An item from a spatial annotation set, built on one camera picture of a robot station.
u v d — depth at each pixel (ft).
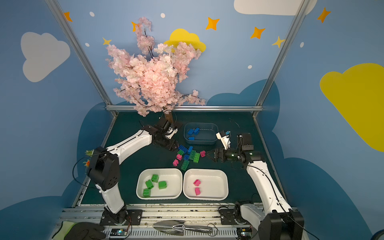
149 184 2.74
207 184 2.81
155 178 2.76
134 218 2.42
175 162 3.02
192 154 3.16
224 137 2.26
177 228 2.34
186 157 3.11
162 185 2.77
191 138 3.41
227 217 2.45
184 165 2.98
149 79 2.13
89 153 2.76
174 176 2.91
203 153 3.16
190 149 3.22
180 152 3.22
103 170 1.57
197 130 3.57
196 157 3.14
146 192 2.59
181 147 3.26
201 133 3.60
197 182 2.75
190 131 3.52
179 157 3.11
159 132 2.19
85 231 2.27
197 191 2.69
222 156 2.18
